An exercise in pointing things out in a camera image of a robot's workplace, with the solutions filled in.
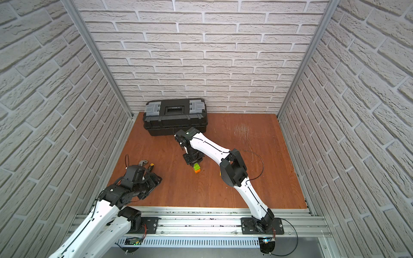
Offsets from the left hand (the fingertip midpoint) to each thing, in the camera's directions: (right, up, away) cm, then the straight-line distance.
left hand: (160, 179), depth 79 cm
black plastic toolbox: (-2, +33, +17) cm, 37 cm away
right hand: (+18, +6, +10) cm, 21 cm away
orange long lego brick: (+18, +2, +9) cm, 20 cm away
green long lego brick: (+18, +5, +6) cm, 20 cm away
